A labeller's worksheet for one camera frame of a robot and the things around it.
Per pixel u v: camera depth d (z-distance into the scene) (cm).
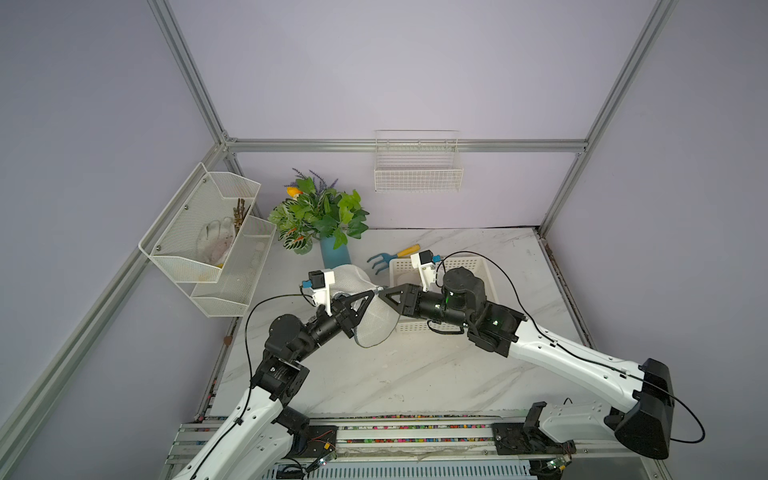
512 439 73
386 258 108
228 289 90
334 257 102
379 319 66
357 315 61
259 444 58
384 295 65
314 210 82
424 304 58
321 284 57
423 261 62
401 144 93
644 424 38
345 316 57
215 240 78
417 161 96
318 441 73
